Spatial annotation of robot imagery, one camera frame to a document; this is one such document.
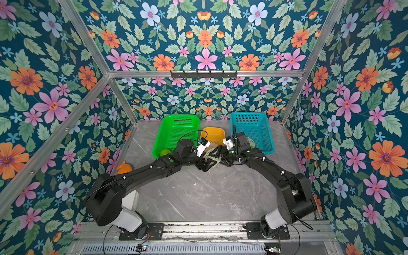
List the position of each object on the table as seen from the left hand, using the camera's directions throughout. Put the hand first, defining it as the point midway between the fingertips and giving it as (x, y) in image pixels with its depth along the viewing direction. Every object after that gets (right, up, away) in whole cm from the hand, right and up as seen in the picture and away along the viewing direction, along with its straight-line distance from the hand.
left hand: (213, 157), depth 81 cm
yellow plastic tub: (0, +12, +26) cm, 28 cm away
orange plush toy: (-52, -8, +10) cm, 54 cm away
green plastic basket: (-30, +17, +34) cm, 48 cm away
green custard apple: (-29, +1, +13) cm, 32 cm away
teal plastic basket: (+32, +19, +37) cm, 53 cm away
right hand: (+2, +2, +1) cm, 3 cm away
